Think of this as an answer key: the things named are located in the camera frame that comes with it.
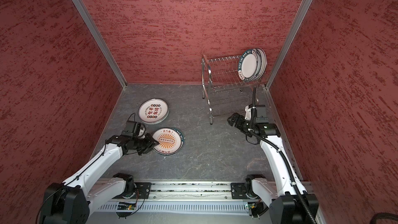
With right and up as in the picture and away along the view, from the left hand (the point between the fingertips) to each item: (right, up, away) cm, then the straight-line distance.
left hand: (158, 147), depth 82 cm
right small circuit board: (+48, -25, -10) cm, 55 cm away
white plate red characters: (-9, +18, +19) cm, 27 cm away
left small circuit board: (-12, -25, -10) cm, 29 cm away
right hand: (+40, +12, -4) cm, 42 cm away
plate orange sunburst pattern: (+5, +1, +6) cm, 8 cm away
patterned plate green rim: (+12, +2, +10) cm, 16 cm away
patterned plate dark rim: (+50, +45, +1) cm, 67 cm away
